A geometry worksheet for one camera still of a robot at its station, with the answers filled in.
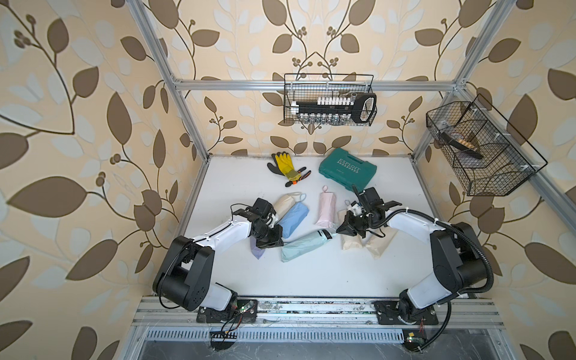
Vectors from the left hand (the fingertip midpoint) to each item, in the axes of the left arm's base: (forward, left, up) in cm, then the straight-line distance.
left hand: (281, 240), depth 85 cm
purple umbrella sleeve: (-4, +9, -2) cm, 10 cm away
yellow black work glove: (+43, +1, -3) cm, 43 cm away
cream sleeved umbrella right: (0, -39, -3) cm, 39 cm away
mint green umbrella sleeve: (-2, -6, -2) cm, 7 cm away
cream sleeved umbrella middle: (0, -27, -1) cm, 27 cm away
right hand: (+4, -22, 0) cm, 22 cm away
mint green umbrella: (+2, -17, 0) cm, 17 cm away
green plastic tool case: (+38, -30, 0) cm, 48 cm away
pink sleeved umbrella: (+16, -20, -3) cm, 26 cm away
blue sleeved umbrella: (+11, -4, -4) cm, 13 cm away
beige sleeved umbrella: (+18, 0, -3) cm, 19 cm away
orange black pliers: (+31, -3, -4) cm, 32 cm away
